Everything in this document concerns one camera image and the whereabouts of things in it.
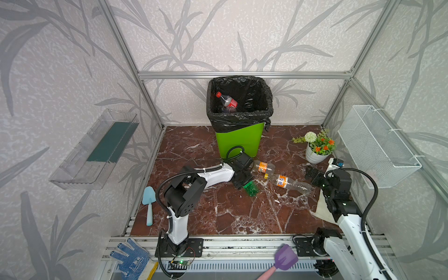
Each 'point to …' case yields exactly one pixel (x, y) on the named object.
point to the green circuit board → (180, 262)
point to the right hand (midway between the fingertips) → (316, 164)
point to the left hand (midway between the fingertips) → (252, 176)
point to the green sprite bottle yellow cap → (251, 188)
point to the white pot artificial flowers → (319, 146)
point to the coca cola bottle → (228, 101)
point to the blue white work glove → (132, 260)
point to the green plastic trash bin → (248, 137)
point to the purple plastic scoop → (284, 257)
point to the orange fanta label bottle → (286, 182)
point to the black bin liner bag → (255, 102)
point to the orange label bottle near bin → (262, 167)
